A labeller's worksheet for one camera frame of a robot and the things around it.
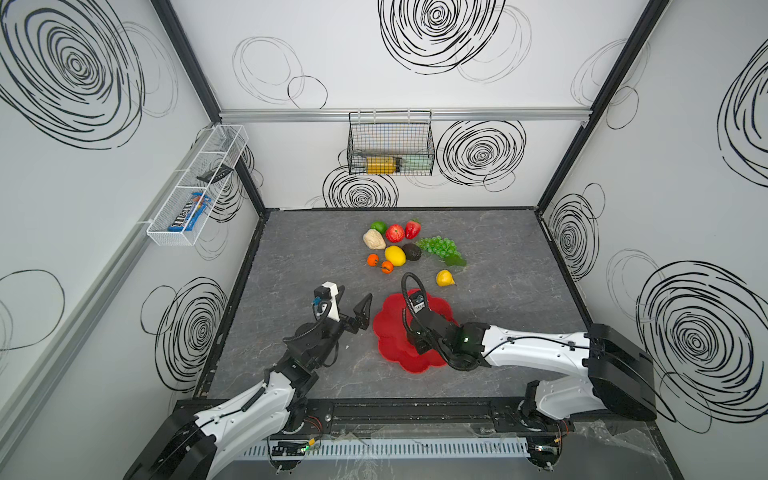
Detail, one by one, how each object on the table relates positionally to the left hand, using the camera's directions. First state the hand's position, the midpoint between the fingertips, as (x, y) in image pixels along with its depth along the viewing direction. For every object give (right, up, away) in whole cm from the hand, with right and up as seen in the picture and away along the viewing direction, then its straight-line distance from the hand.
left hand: (359, 292), depth 77 cm
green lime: (+4, +19, +35) cm, 40 cm away
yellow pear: (+26, +1, +19) cm, 32 cm away
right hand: (+14, -11, +5) cm, 18 cm away
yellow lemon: (+10, +8, +25) cm, 28 cm away
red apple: (+10, +16, +28) cm, 34 cm away
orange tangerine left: (+2, +7, +25) cm, 26 cm away
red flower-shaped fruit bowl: (+9, -15, +9) cm, 20 cm away
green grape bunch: (+27, +11, +27) cm, 40 cm away
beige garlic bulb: (+3, +13, +28) cm, 31 cm away
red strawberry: (+16, +17, +32) cm, 40 cm away
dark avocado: (+16, +9, +25) cm, 31 cm away
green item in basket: (+16, +36, +10) cm, 41 cm away
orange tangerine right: (+7, +4, +22) cm, 24 cm away
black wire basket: (+9, +46, +22) cm, 52 cm away
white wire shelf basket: (-44, +43, +16) cm, 64 cm away
